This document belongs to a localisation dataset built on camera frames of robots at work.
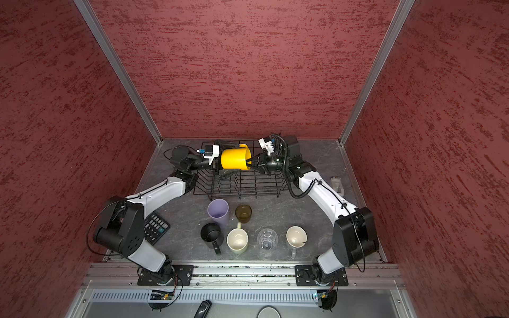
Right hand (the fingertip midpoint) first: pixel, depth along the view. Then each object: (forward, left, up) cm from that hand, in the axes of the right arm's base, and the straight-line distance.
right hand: (242, 168), depth 72 cm
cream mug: (-18, +4, -26) cm, 32 cm away
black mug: (-16, +15, -27) cm, 35 cm away
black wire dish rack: (+9, +5, -27) cm, 29 cm away
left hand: (+2, +1, +3) cm, 4 cm away
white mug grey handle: (-18, -21, -27) cm, 39 cm away
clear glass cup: (-17, -9, -29) cm, 35 cm away
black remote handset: (-41, +14, -23) cm, 49 cm away
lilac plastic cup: (-7, +12, -20) cm, 25 cm away
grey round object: (-42, -8, -28) cm, 51 cm away
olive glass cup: (-6, +2, -26) cm, 27 cm away
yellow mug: (0, +2, +6) cm, 6 cm away
